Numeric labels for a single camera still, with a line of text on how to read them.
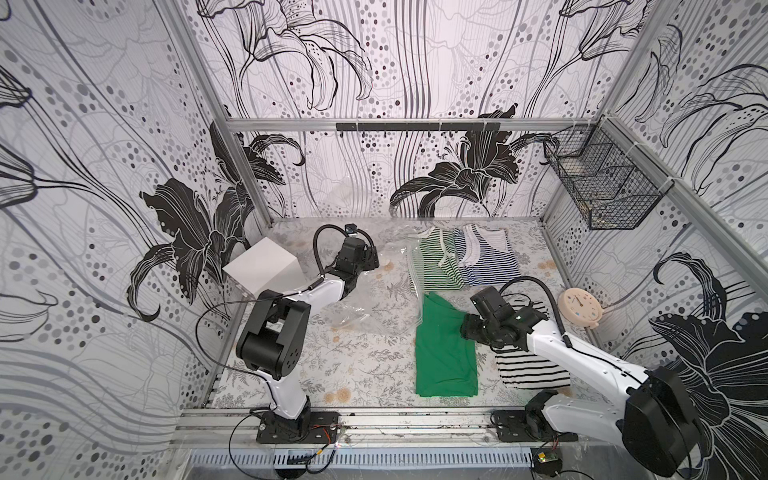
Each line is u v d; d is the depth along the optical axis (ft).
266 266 3.05
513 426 2.36
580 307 2.98
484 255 3.60
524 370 2.67
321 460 2.27
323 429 2.37
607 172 2.93
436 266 3.38
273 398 1.84
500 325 2.01
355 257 2.40
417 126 2.92
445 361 2.70
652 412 1.28
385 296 3.21
